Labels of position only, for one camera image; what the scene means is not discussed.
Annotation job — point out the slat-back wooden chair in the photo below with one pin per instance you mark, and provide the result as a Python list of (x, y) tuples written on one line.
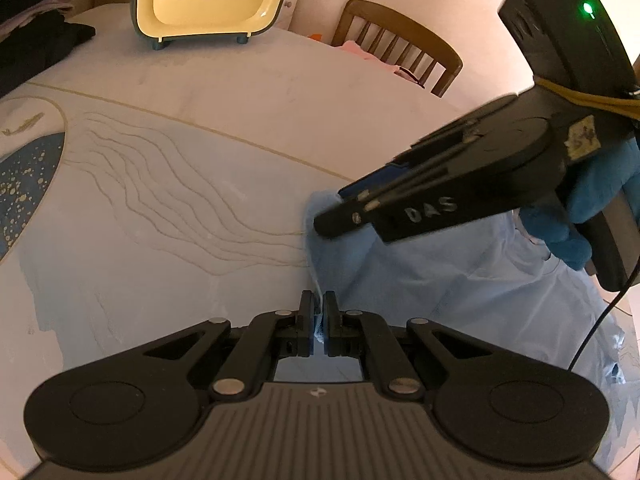
[(440, 60)]

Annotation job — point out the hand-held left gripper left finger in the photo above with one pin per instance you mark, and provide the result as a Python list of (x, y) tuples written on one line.
[(307, 320)]

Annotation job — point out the light blue shirt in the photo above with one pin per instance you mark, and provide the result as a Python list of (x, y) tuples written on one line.
[(450, 280)]

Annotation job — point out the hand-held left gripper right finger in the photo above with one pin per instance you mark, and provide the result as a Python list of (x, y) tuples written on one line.
[(332, 320)]

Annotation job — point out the pale pink garment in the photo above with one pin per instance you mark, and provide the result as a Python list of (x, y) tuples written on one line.
[(45, 10)]

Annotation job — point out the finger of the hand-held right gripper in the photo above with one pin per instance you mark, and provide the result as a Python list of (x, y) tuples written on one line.
[(335, 222), (372, 180)]

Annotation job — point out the black garment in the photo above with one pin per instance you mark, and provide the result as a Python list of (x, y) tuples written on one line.
[(35, 55)]

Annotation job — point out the person's right hand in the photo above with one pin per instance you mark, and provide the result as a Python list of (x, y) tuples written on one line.
[(600, 185)]

